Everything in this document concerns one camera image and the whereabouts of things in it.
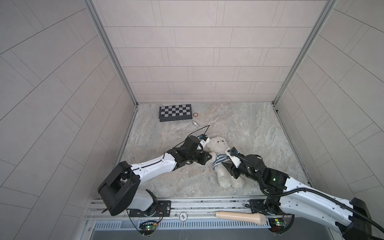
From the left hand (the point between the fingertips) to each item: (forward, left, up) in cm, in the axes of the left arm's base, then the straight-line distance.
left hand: (214, 156), depth 79 cm
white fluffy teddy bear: (+7, -2, -2) cm, 8 cm away
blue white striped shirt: (-1, -2, -1) cm, 3 cm away
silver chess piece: (+27, +11, -8) cm, 31 cm away
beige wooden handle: (-26, -15, -6) cm, 30 cm away
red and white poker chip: (+36, +11, -9) cm, 39 cm away
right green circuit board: (-29, -28, -9) cm, 41 cm away
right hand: (-4, -4, +2) cm, 6 cm away
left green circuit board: (-30, +31, -6) cm, 43 cm away
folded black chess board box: (+35, +26, -5) cm, 44 cm away
